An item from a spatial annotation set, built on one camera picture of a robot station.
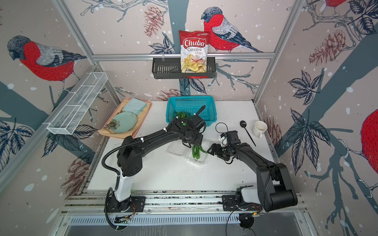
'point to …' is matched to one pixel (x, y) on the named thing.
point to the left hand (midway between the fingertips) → (200, 139)
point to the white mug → (259, 128)
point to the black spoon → (243, 124)
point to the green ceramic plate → (123, 122)
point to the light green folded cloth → (135, 106)
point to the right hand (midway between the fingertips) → (212, 151)
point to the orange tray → (141, 117)
